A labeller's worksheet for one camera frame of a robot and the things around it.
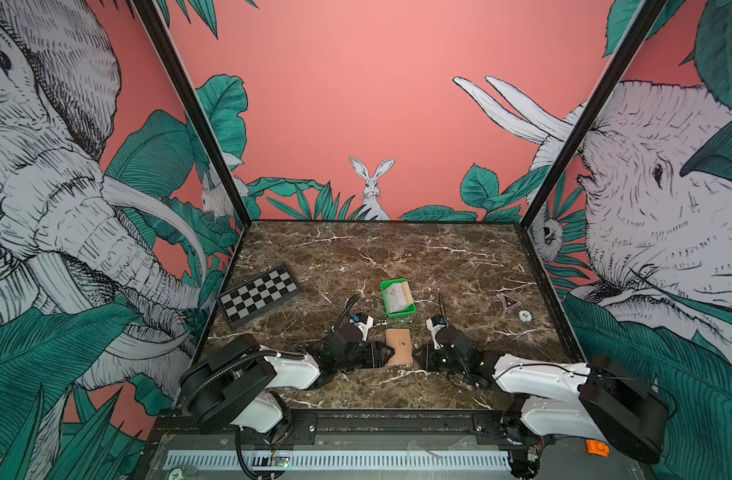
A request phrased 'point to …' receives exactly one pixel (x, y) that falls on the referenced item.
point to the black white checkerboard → (258, 295)
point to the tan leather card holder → (400, 340)
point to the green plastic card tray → (407, 311)
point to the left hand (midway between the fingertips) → (392, 351)
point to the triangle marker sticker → (509, 303)
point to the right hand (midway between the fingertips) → (412, 353)
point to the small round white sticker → (525, 316)
